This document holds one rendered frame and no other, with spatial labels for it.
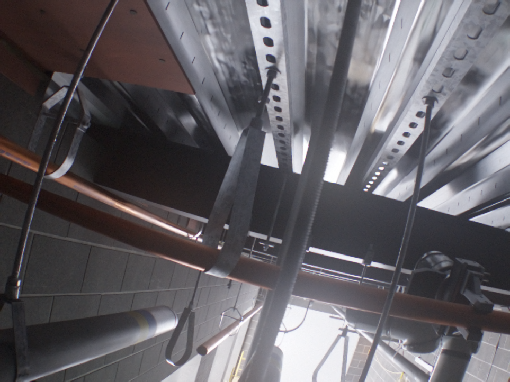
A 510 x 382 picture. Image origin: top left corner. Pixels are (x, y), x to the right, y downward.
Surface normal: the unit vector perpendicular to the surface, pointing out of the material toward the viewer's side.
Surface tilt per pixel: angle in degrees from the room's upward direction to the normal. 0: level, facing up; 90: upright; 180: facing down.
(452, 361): 78
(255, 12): 180
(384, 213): 90
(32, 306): 90
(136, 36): 180
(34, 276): 90
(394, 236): 90
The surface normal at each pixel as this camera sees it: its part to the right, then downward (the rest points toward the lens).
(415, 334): -0.66, -0.01
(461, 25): -0.27, 0.95
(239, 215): 0.42, -0.33
